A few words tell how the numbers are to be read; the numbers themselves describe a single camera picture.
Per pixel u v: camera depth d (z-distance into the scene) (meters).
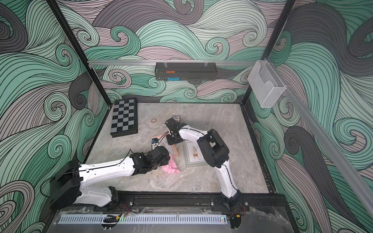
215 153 0.54
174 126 0.78
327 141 0.51
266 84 0.76
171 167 0.77
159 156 0.61
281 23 0.76
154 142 0.73
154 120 1.10
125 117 1.07
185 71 0.95
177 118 1.10
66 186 0.41
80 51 0.88
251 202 0.74
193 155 0.90
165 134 0.90
